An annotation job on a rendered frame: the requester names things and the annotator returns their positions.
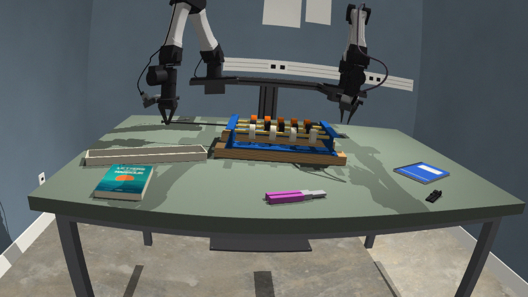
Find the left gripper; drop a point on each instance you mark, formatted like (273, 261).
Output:
(348, 97)

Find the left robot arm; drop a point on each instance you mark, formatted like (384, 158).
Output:
(354, 70)

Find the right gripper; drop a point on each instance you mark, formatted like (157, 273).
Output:
(168, 94)

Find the teal paperback book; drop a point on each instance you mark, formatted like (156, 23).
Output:
(128, 182)

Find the light brown wooden block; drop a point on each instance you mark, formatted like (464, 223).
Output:
(265, 139)
(220, 151)

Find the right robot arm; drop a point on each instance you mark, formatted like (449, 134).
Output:
(171, 52)

